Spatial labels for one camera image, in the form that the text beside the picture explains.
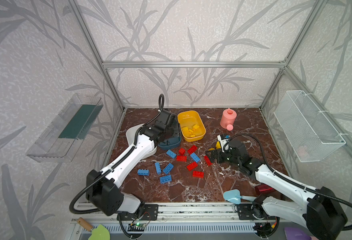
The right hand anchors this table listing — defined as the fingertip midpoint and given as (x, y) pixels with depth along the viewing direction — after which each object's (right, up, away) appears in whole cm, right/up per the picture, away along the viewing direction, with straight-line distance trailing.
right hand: (211, 146), depth 83 cm
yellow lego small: (-11, +4, +17) cm, 20 cm away
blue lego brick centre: (-8, -9, +8) cm, 15 cm away
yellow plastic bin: (-10, +11, +24) cm, 29 cm away
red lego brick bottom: (-7, -16, +2) cm, 18 cm away
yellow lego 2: (-11, +8, +19) cm, 24 cm away
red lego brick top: (-10, -4, +13) cm, 17 cm away
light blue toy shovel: (+11, -25, -6) cm, 28 cm away
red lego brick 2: (-11, -13, +6) cm, 18 cm away
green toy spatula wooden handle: (-62, -34, -14) cm, 72 cm away
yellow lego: (-14, +7, +19) cm, 25 cm away
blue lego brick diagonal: (-25, -14, +4) cm, 29 cm away
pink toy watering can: (+14, +15, +18) cm, 28 cm away
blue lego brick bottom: (-26, -19, +1) cm, 32 cm away
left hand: (-18, +12, -3) cm, 22 cm away
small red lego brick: (-17, -5, +10) cm, 21 cm away
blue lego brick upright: (-31, -13, +3) cm, 34 cm away
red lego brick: (-17, -9, +9) cm, 22 cm away
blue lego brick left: (-39, -15, +2) cm, 42 cm away
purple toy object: (+35, -36, -17) cm, 53 cm away
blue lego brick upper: (-24, -7, +12) cm, 28 cm away
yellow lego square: (-7, +10, +22) cm, 25 cm away
